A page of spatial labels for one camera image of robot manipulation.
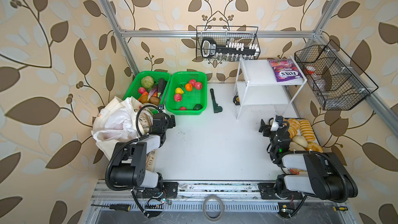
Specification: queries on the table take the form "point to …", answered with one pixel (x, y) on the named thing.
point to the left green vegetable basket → (136, 84)
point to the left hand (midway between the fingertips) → (166, 114)
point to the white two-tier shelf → (256, 85)
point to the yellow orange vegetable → (144, 99)
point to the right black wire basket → (337, 83)
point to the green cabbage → (147, 82)
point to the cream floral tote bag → (144, 121)
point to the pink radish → (141, 90)
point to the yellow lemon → (179, 90)
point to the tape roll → (217, 197)
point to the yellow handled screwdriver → (120, 207)
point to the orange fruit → (188, 87)
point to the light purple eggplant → (153, 91)
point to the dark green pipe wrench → (216, 108)
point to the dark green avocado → (197, 107)
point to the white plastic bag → (119, 123)
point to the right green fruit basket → (187, 92)
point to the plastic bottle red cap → (311, 70)
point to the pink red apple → (198, 85)
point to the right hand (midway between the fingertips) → (271, 122)
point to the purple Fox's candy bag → (285, 69)
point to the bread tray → (302, 138)
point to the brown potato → (154, 100)
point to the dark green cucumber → (161, 86)
